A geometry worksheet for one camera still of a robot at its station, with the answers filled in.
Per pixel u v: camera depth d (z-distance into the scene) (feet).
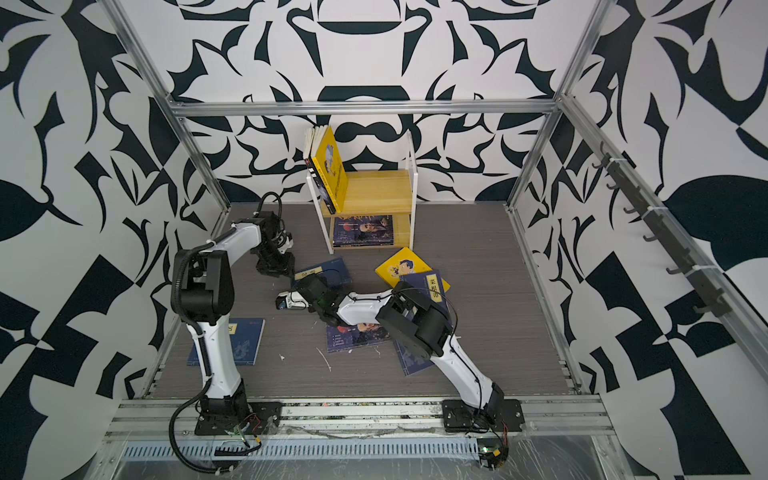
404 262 3.34
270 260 2.84
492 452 2.33
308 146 2.55
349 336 2.85
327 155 2.71
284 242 2.99
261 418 2.41
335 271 3.32
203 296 1.84
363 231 3.43
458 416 2.44
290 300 2.66
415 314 1.94
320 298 2.43
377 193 3.17
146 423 2.51
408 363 2.71
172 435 2.21
